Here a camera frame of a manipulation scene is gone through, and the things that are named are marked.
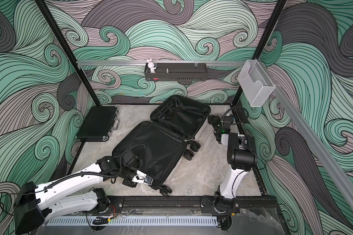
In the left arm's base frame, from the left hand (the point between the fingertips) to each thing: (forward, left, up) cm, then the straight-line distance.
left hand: (143, 174), depth 76 cm
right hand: (+39, -42, +2) cm, 57 cm away
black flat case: (+35, +37, -3) cm, 51 cm away
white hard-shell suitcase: (+17, -8, +1) cm, 19 cm away
